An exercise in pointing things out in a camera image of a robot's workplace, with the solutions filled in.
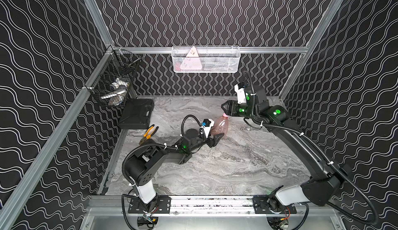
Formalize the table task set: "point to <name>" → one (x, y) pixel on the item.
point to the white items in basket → (119, 87)
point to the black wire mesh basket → (112, 81)
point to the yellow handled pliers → (148, 133)
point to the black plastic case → (136, 114)
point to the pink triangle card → (192, 61)
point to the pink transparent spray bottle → (221, 125)
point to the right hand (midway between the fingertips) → (226, 104)
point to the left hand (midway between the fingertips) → (219, 128)
